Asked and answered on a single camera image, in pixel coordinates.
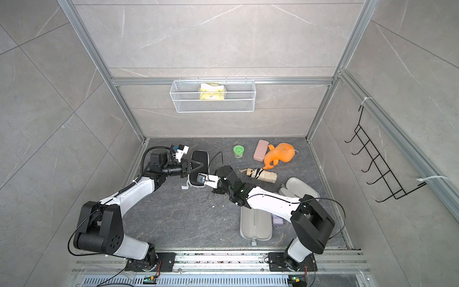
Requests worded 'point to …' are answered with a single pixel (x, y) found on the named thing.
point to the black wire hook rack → (389, 179)
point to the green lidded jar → (238, 150)
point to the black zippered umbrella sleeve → (202, 156)
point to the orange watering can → (282, 152)
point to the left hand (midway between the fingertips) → (202, 164)
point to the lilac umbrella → (277, 220)
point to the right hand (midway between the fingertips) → (214, 173)
